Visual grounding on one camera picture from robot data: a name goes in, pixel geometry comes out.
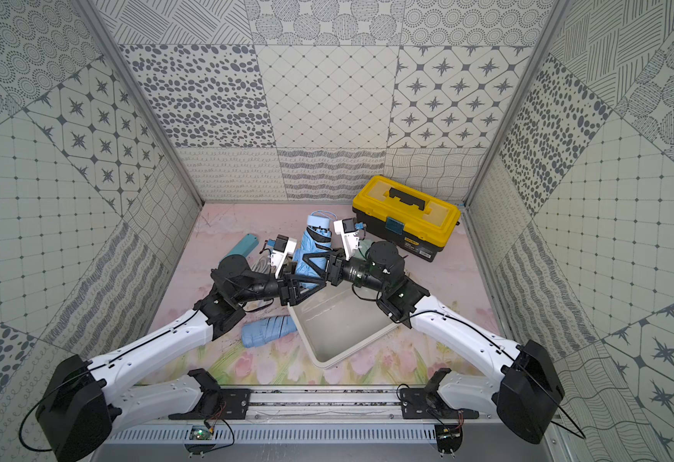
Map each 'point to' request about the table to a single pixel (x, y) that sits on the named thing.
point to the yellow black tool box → (393, 211)
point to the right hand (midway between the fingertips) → (308, 258)
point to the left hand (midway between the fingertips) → (322, 274)
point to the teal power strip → (244, 246)
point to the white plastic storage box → (339, 320)
